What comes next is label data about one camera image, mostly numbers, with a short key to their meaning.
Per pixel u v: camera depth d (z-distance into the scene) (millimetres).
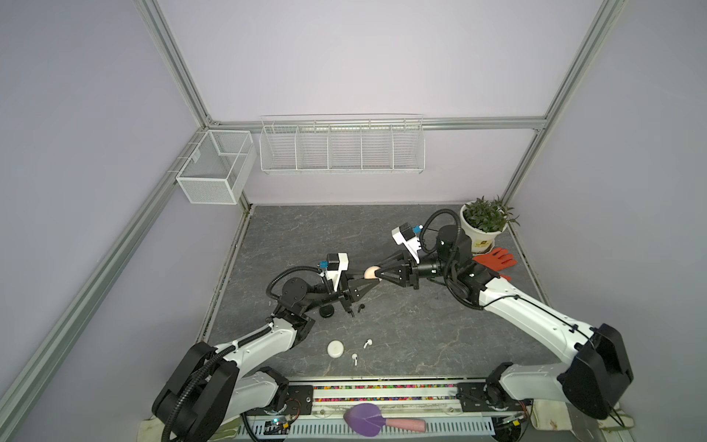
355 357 805
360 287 670
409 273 607
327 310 887
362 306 913
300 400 739
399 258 649
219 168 1052
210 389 408
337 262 596
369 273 650
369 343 829
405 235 600
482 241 988
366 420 711
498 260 1009
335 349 814
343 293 629
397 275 630
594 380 395
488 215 938
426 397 753
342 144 991
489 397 654
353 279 652
